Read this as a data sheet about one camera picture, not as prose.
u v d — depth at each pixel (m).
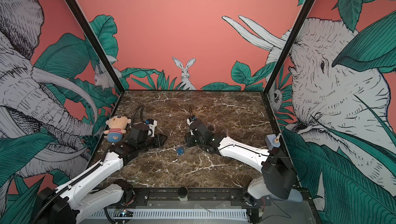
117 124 0.92
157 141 0.72
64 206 0.38
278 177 0.42
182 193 0.66
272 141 0.88
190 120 0.74
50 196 0.40
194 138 0.60
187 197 0.69
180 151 0.88
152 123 0.75
